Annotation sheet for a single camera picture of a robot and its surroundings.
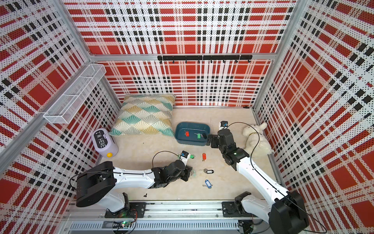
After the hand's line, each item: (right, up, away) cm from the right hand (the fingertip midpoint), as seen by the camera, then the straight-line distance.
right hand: (217, 135), depth 82 cm
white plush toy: (+30, -9, +7) cm, 32 cm away
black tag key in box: (-6, -2, +22) cm, 23 cm away
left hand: (-14, -19, +2) cm, 24 cm away
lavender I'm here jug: (-68, -6, +5) cm, 69 cm away
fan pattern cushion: (-46, +12, +13) cm, 50 cm away
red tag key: (-7, -15, +11) cm, 20 cm away
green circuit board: (-49, -42, -13) cm, 66 cm away
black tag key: (-5, -22, +4) cm, 23 cm away
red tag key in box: (-18, -1, +22) cm, 29 cm away
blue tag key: (-5, -28, 0) cm, 29 cm away
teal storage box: (-15, -1, +22) cm, 27 cm away
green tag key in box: (-10, -3, +21) cm, 23 cm away
